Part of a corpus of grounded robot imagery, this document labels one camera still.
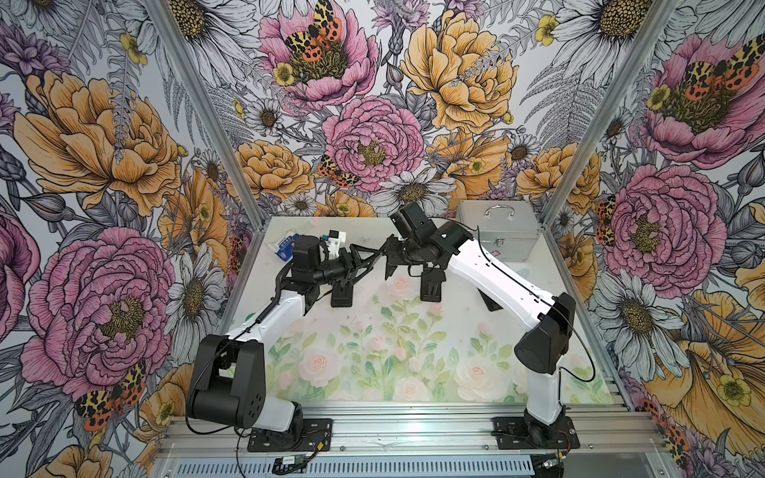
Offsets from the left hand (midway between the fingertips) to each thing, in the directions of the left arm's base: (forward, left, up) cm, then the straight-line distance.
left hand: (377, 265), depth 81 cm
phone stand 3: (+2, -16, -13) cm, 21 cm away
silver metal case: (+20, -43, -8) cm, 49 cm away
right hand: (+1, -4, +1) cm, 4 cm away
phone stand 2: (-5, -5, +8) cm, 11 cm away
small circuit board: (-41, +20, -22) cm, 51 cm away
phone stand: (+4, +12, -21) cm, 25 cm away
